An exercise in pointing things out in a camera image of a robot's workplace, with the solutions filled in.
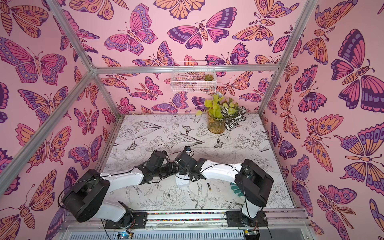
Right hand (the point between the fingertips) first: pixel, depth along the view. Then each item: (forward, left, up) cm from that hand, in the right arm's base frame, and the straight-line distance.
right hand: (182, 165), depth 87 cm
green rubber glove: (-11, -31, -6) cm, 33 cm away
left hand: (-1, +1, -2) cm, 3 cm away
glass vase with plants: (+23, -23, +20) cm, 38 cm away
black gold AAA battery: (-11, -16, -5) cm, 20 cm away
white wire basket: (+54, -7, +21) cm, 58 cm away
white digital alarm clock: (-15, -3, +18) cm, 23 cm away
